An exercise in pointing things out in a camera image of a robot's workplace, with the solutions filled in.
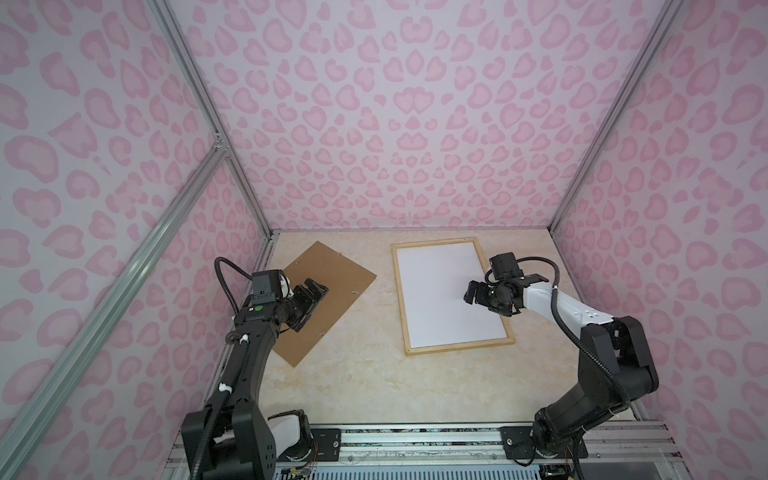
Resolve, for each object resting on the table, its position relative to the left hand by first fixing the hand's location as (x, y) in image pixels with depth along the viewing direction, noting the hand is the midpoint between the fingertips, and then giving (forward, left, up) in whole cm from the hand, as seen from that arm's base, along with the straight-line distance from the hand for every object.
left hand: (321, 294), depth 82 cm
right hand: (+3, -46, -9) cm, 47 cm away
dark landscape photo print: (+15, -34, -17) cm, 41 cm away
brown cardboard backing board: (+16, -3, -17) cm, 23 cm away
